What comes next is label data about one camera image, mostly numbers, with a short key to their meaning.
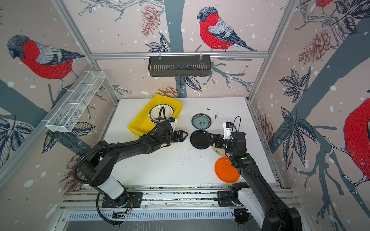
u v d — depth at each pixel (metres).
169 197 0.75
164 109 1.11
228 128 0.72
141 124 1.05
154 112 1.07
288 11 0.73
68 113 0.73
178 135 0.78
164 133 0.71
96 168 0.45
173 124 0.81
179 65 1.07
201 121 1.07
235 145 0.61
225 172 0.81
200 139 1.00
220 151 0.90
